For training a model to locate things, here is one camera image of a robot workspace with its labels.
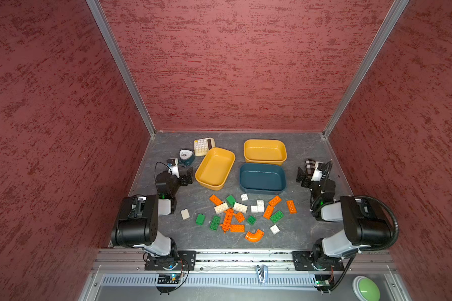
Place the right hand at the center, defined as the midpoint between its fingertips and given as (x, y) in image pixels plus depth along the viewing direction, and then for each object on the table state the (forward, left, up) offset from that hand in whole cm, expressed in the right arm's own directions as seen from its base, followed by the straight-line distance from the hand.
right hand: (306, 170), depth 92 cm
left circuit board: (-43, +64, -9) cm, 78 cm away
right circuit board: (-46, +3, -9) cm, 47 cm away
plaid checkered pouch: (+6, -5, -5) cm, 9 cm away
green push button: (-48, -11, -7) cm, 50 cm away
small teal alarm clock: (+13, +64, -4) cm, 65 cm away
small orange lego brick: (-20, +35, -7) cm, 41 cm away
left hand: (+2, +62, 0) cm, 62 cm away
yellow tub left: (+8, +48, -8) cm, 49 cm away
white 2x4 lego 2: (-16, +43, -7) cm, 47 cm away
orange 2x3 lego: (-18, +21, -9) cm, 29 cm away
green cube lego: (-13, +39, -5) cm, 41 cm away
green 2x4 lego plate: (-23, +46, -7) cm, 52 cm away
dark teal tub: (+1, +18, -10) cm, 21 cm away
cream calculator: (+22, +56, -5) cm, 60 cm away
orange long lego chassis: (-18, +40, -8) cm, 44 cm away
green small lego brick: (-21, +53, -6) cm, 57 cm away
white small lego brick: (-18, +60, -6) cm, 63 cm away
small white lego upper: (-10, +32, -8) cm, 34 cm away
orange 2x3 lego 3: (-15, +9, -9) cm, 20 cm away
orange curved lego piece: (-29, +29, -8) cm, 42 cm away
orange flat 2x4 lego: (-25, +36, -8) cm, 45 cm away
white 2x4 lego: (-16, +34, -7) cm, 38 cm away
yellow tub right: (+19, +17, -8) cm, 26 cm away
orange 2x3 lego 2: (-12, +16, -10) cm, 23 cm away
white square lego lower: (-26, +19, -9) cm, 33 cm away
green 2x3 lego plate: (-20, +17, -8) cm, 28 cm away
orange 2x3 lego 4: (-11, +46, -8) cm, 48 cm away
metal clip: (-42, +27, -6) cm, 50 cm away
